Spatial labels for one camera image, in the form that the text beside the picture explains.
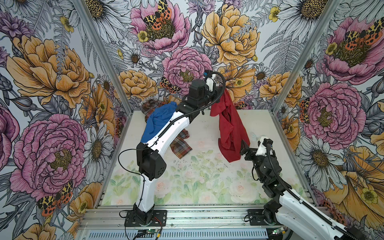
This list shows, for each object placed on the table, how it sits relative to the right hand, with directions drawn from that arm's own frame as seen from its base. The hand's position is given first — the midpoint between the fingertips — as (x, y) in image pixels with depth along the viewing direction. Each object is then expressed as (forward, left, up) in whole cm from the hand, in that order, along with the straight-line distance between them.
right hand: (248, 144), depth 79 cm
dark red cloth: (+12, +6, -1) cm, 13 cm away
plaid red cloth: (+12, +38, -18) cm, 43 cm away
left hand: (+20, +13, +20) cm, 31 cm away
